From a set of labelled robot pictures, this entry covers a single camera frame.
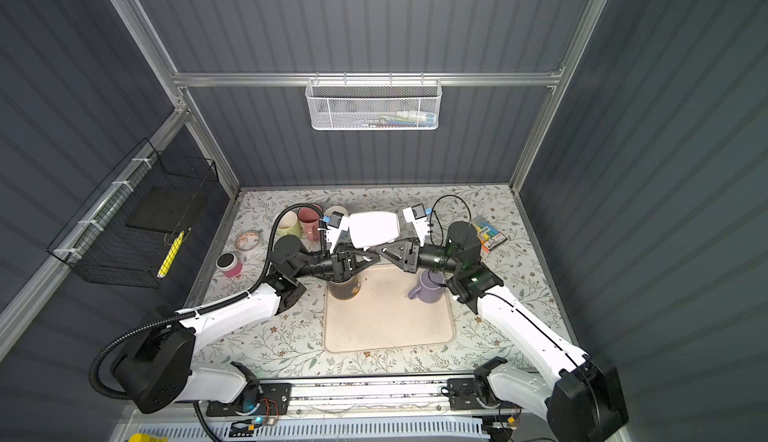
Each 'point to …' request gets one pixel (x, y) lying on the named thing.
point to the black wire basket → (123, 232)
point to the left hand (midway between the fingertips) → (380, 259)
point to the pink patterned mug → (310, 219)
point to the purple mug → (431, 287)
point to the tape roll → (248, 240)
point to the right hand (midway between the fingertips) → (381, 256)
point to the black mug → (345, 290)
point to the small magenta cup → (229, 264)
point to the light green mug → (289, 225)
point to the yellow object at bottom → (139, 437)
